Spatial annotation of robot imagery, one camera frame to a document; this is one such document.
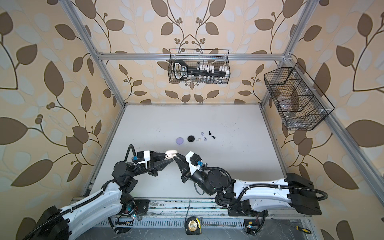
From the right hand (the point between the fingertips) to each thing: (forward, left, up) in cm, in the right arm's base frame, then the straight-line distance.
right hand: (177, 157), depth 61 cm
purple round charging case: (+26, +3, -29) cm, 39 cm away
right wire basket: (+24, -61, +5) cm, 66 cm away
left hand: (0, +2, -1) cm, 2 cm away
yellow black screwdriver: (-25, -58, -28) cm, 69 cm away
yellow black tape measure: (-22, -6, -25) cm, 34 cm away
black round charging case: (+26, -5, -28) cm, 38 cm away
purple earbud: (+27, -14, -29) cm, 42 cm away
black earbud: (+31, -18, -29) cm, 46 cm away
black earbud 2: (+28, -21, -29) cm, 45 cm away
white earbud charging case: (+1, +3, +1) cm, 3 cm away
